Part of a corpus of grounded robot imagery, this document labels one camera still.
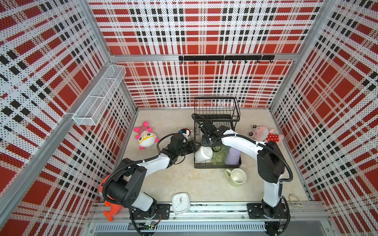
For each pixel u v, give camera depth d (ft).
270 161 1.61
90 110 3.05
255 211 2.41
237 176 2.78
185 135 2.69
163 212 2.41
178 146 2.34
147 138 3.11
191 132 3.18
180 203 2.45
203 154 2.74
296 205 2.45
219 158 2.69
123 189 1.43
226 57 2.93
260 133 3.20
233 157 2.61
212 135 2.15
